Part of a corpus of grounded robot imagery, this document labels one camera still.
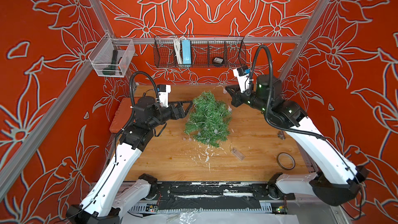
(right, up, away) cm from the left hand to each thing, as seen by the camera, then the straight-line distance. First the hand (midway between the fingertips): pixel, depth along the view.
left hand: (186, 101), depth 64 cm
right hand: (+15, +6, -3) cm, 17 cm away
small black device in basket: (+17, +26, +31) cm, 44 cm away
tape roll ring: (+49, -34, +16) cm, 62 cm away
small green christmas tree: (+10, -8, +2) cm, 13 cm away
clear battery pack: (+28, -30, +19) cm, 45 cm away
